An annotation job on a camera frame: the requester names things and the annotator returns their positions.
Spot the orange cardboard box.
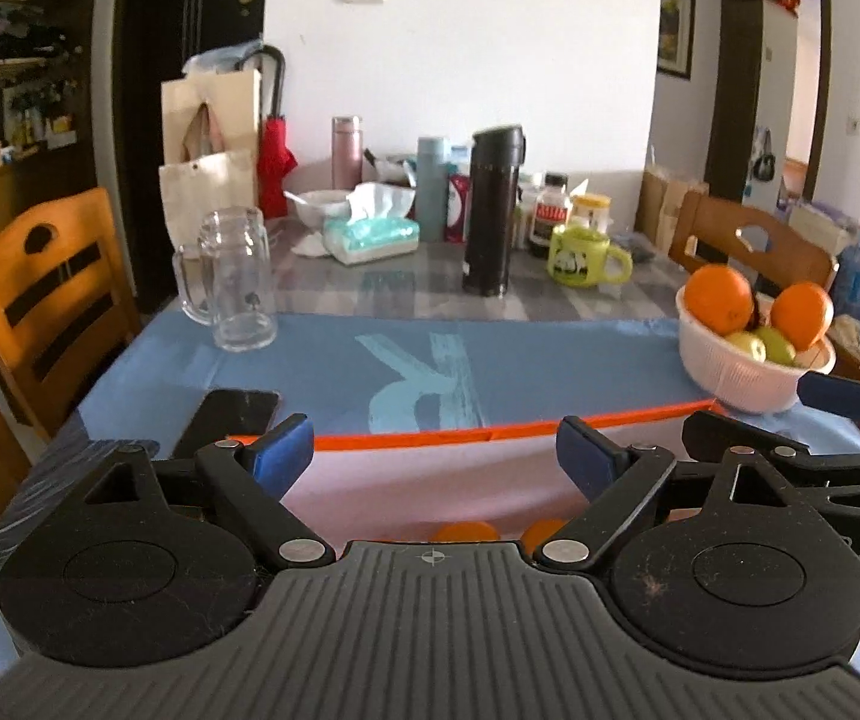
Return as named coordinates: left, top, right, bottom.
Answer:
left=226, top=397, right=733, bottom=550

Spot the beige paper bag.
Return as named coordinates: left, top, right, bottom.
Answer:
left=158, top=70, right=260, bottom=249

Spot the glass jar mug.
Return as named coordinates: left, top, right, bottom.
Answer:
left=173, top=206, right=277, bottom=353

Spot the dark supplement jar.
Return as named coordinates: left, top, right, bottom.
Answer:
left=528, top=172, right=571, bottom=259

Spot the black smartphone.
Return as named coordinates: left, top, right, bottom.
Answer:
left=171, top=388, right=281, bottom=460

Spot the pink thermos bottle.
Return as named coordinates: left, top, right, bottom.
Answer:
left=331, top=115, right=363, bottom=190

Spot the wooden chair far end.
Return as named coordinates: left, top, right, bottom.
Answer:
left=669, top=192, right=837, bottom=288

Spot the green apple in bowl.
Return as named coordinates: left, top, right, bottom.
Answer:
left=726, top=325, right=796, bottom=367

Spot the red umbrella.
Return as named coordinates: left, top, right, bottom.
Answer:
left=239, top=44, right=298, bottom=220

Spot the light blue tablecloth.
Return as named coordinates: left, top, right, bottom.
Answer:
left=0, top=305, right=860, bottom=691

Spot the small framed picture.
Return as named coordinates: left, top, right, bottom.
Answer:
left=658, top=0, right=697, bottom=80

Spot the large orange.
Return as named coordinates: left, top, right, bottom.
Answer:
left=430, top=522, right=501, bottom=543

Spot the wooden chair left far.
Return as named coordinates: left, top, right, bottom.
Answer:
left=0, top=187, right=142, bottom=439

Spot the teal bottle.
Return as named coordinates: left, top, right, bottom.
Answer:
left=415, top=137, right=448, bottom=242

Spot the black thermos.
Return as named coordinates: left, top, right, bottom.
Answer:
left=462, top=125, right=526, bottom=298

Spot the white ceramic bowl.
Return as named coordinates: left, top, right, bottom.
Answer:
left=285, top=188, right=352, bottom=231

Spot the green mug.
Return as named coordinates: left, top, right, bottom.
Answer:
left=547, top=224, right=633, bottom=288

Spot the tissue pack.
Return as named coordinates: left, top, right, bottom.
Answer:
left=322, top=182, right=421, bottom=266

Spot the white fruit bowl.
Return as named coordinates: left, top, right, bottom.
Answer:
left=676, top=288, right=837, bottom=415

